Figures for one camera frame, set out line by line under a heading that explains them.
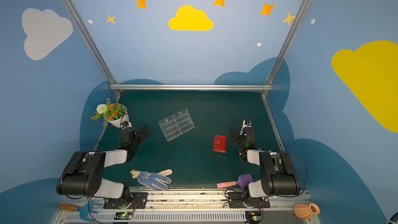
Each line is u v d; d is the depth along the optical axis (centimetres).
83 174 44
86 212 70
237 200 75
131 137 73
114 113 90
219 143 93
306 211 64
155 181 80
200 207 73
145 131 88
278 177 45
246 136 72
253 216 71
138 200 75
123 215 70
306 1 75
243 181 80
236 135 86
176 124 97
